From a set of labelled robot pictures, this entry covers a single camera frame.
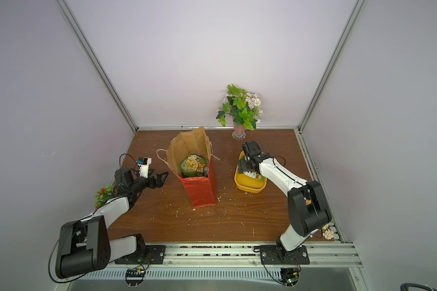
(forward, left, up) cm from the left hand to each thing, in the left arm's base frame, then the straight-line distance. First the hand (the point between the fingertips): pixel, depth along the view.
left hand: (160, 170), depth 88 cm
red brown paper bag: (-13, -23, +5) cm, 27 cm away
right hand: (+6, -46, 0) cm, 47 cm away
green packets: (+6, -16, -4) cm, 17 cm away
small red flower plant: (-16, +18, +6) cm, 25 cm away
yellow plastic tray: (-1, -44, -10) cm, 45 cm away
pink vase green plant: (+22, -42, +22) cm, 52 cm away
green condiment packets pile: (+3, -49, -9) cm, 50 cm away
